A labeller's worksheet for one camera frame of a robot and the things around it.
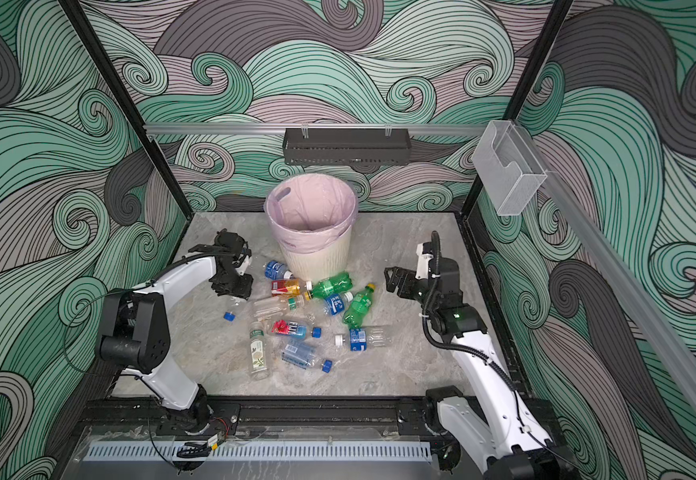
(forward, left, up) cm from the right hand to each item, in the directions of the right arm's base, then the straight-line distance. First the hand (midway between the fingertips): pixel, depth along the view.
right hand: (400, 273), depth 78 cm
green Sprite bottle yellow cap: (+7, +17, -17) cm, 25 cm away
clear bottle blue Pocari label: (+10, +38, -15) cm, 42 cm away
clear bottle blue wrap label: (-3, +18, -14) cm, 23 cm away
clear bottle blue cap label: (-6, +49, -14) cm, 52 cm away
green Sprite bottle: (-1, +10, -16) cm, 19 cm away
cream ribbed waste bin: (+7, +24, -7) cm, 26 cm away
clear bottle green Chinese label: (-16, +38, -14) cm, 44 cm away
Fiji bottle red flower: (-10, +29, -15) cm, 34 cm away
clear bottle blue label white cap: (-13, +9, -15) cm, 21 cm away
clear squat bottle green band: (-2, +38, -18) cm, 42 cm away
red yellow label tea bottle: (+4, +32, -15) cm, 36 cm away
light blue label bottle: (-17, +27, -15) cm, 35 cm away
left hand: (+3, +48, -14) cm, 50 cm away
